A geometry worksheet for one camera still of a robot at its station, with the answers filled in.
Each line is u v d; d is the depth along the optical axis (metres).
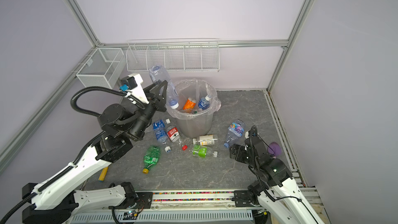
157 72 0.48
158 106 0.46
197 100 0.97
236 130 0.94
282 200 0.46
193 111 0.90
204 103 0.89
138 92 0.43
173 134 0.91
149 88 0.50
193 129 0.88
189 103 0.92
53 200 0.39
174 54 0.98
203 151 0.85
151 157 0.84
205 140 0.91
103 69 1.01
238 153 0.64
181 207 0.74
